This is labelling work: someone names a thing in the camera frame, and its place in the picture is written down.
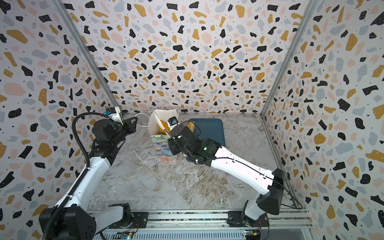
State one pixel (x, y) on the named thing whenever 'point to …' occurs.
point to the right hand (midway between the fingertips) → (169, 136)
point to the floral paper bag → (161, 142)
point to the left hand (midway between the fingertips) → (136, 115)
